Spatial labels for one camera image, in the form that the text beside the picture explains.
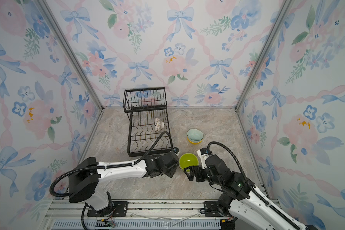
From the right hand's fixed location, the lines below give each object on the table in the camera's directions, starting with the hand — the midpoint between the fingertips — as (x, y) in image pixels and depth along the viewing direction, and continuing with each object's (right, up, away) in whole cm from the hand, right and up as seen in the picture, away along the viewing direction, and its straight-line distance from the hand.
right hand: (191, 169), depth 71 cm
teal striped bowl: (+6, +15, +27) cm, 31 cm away
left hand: (-8, -2, +11) cm, 14 cm away
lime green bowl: (0, +2, +13) cm, 13 cm away
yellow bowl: (+5, +10, +25) cm, 28 cm away
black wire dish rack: (-24, +32, +16) cm, 43 cm away
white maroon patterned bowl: (-19, +22, +26) cm, 39 cm away
